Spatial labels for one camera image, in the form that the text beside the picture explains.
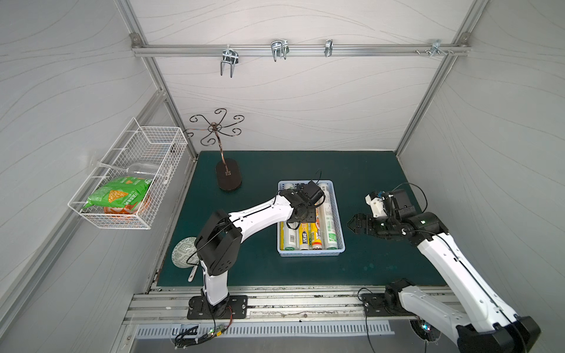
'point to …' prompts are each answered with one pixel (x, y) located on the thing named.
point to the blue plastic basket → (292, 248)
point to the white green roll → (329, 236)
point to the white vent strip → (218, 330)
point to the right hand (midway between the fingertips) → (359, 225)
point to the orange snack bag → (127, 209)
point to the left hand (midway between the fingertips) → (308, 217)
